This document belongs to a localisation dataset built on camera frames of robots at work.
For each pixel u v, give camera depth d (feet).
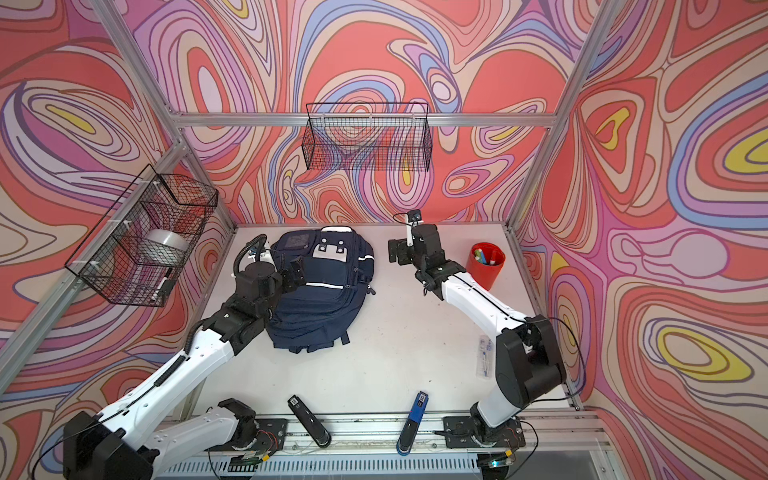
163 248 2.31
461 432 2.41
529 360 1.46
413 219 2.37
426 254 2.10
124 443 1.27
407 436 2.37
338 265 3.12
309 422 2.45
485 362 2.77
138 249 2.42
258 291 1.85
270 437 2.37
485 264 3.13
